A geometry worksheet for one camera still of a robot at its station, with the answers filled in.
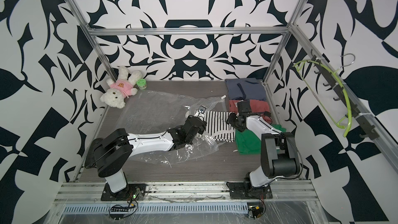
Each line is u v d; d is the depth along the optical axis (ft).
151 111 3.37
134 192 2.38
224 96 3.18
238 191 2.44
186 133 2.12
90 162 2.66
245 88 3.75
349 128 1.72
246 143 2.92
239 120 2.26
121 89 3.44
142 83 3.67
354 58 1.79
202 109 2.35
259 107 3.44
